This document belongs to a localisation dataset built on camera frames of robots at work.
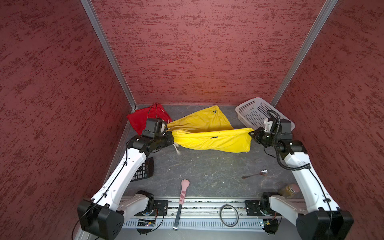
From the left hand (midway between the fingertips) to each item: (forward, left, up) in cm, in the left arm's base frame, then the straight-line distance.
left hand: (173, 141), depth 77 cm
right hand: (+3, -40, +2) cm, 40 cm away
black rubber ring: (-31, -25, -18) cm, 44 cm away
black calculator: (-10, +17, -18) cm, 26 cm away
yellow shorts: (+22, -23, -17) cm, 36 cm away
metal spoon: (-9, -52, -18) cm, 56 cm away
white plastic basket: (+38, -58, -19) cm, 72 cm away
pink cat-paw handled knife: (-16, -6, -18) cm, 25 cm away
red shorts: (+28, +30, -15) cm, 44 cm away
